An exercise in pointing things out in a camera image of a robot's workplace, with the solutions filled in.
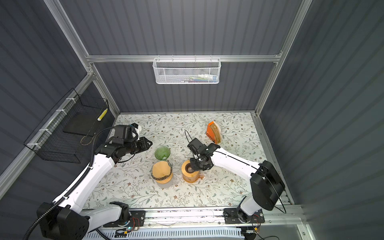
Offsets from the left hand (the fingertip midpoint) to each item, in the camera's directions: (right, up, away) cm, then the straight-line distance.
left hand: (151, 143), depth 79 cm
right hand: (+24, -14, +4) cm, 28 cm away
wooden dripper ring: (+21, -17, 0) cm, 27 cm away
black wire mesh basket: (-40, +6, -6) cm, 40 cm away
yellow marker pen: (-28, +15, +2) cm, 32 cm away
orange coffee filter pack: (+36, +5, +19) cm, 41 cm away
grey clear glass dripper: (+8, -16, -7) cm, 19 cm away
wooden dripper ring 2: (+8, -19, -4) cm, 21 cm away
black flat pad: (-35, +12, -2) cm, 37 cm away
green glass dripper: (+2, -8, +17) cm, 19 cm away
